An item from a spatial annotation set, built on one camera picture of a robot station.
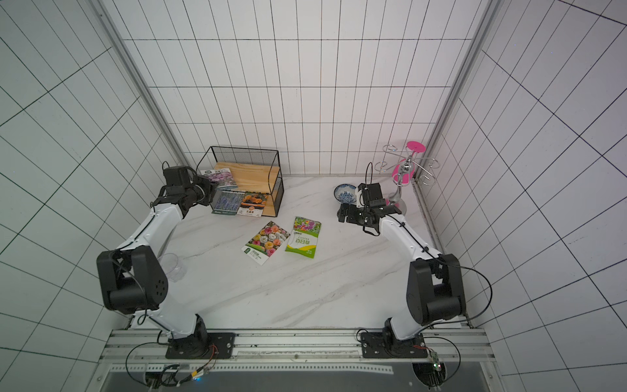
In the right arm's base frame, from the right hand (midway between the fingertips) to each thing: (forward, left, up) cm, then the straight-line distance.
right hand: (340, 213), depth 90 cm
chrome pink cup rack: (+12, -22, +12) cm, 28 cm away
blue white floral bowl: (+19, -3, -11) cm, 22 cm away
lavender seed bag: (+12, +52, -11) cm, 54 cm away
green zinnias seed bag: (-4, +14, -12) cm, 19 cm away
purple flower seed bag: (+10, +47, +8) cm, 49 cm away
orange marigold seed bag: (+10, +39, -11) cm, 42 cm away
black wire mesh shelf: (+20, +38, +1) cm, 43 cm away
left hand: (+6, +46, +9) cm, 47 cm away
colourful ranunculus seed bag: (-8, +29, -12) cm, 33 cm away
